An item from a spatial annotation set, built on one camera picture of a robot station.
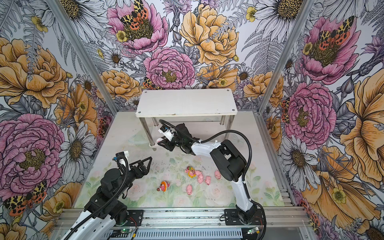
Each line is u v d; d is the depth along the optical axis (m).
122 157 0.66
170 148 0.83
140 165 0.67
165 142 0.82
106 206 0.55
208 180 0.85
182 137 0.77
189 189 0.81
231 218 0.74
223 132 0.59
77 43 0.83
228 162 0.54
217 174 0.87
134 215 0.75
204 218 0.76
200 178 0.85
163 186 0.81
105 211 0.55
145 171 0.68
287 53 0.89
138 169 0.67
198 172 0.87
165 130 0.79
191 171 0.87
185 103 0.77
